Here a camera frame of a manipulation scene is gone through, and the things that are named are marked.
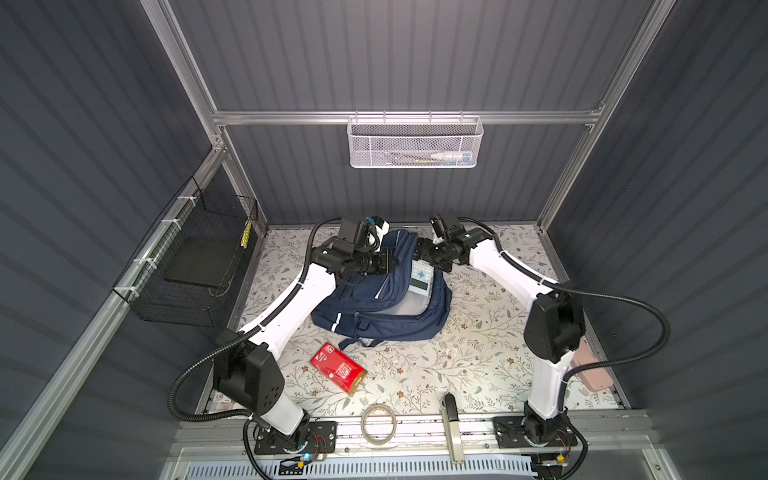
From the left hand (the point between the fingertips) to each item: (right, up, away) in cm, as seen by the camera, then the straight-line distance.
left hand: (405, 265), depth 77 cm
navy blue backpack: (-10, -12, +5) cm, 16 cm away
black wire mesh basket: (-55, -2, -5) cm, 55 cm away
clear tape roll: (-11, -39, -2) cm, 41 cm away
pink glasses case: (+51, -31, +2) cm, 60 cm away
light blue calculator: (+6, -4, +11) cm, 13 cm away
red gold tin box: (-19, -30, +7) cm, 36 cm away
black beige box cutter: (+11, -36, -3) cm, 38 cm away
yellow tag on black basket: (-44, +8, +5) cm, 45 cm away
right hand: (+6, +2, +13) cm, 14 cm away
